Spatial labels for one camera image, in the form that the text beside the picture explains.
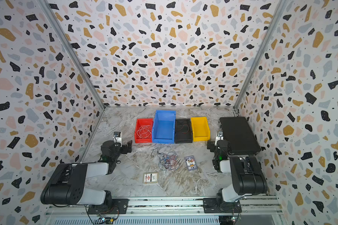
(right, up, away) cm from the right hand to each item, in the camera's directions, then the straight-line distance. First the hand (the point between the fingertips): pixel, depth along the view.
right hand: (219, 139), depth 94 cm
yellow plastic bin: (-11, +5, +11) cm, 16 cm away
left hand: (-63, 0, -2) cm, 63 cm away
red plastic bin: (-57, +11, +9) cm, 59 cm away
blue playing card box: (-20, -14, -6) cm, 25 cm away
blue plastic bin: (-39, +7, +16) cm, 43 cm away
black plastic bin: (-26, 0, +10) cm, 28 cm away
